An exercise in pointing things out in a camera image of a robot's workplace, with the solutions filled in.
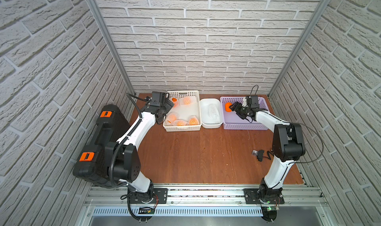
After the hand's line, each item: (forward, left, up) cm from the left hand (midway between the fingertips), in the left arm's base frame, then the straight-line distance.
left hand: (171, 104), depth 88 cm
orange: (+14, -1, -12) cm, 19 cm away
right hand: (+4, -43, -9) cm, 44 cm away
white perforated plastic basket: (+8, -8, -19) cm, 22 cm away
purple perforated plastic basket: (-1, -41, -16) cm, 44 cm away
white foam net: (+6, -28, -14) cm, 32 cm away
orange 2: (-2, -14, -14) cm, 20 cm away
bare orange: (+11, -39, -13) cm, 42 cm away
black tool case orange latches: (-38, +28, +6) cm, 48 cm away
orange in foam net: (+17, -10, -14) cm, 24 cm away
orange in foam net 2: (0, +1, -14) cm, 14 cm away
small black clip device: (-24, -54, -17) cm, 62 cm away
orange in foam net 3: (-5, -5, -13) cm, 15 cm away
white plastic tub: (0, -24, -19) cm, 31 cm away
